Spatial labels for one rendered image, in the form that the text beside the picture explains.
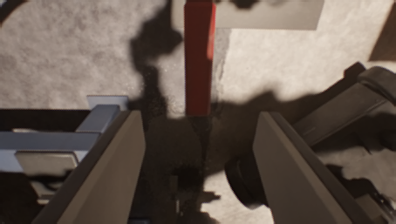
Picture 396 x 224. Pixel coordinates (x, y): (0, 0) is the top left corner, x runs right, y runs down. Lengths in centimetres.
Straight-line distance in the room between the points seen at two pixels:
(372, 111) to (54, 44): 91
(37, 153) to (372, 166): 97
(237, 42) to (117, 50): 36
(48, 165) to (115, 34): 39
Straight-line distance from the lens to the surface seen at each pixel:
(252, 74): 69
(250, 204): 78
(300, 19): 68
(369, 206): 81
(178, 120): 75
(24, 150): 66
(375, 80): 73
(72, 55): 75
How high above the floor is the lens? 62
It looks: 59 degrees down
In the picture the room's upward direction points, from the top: 179 degrees clockwise
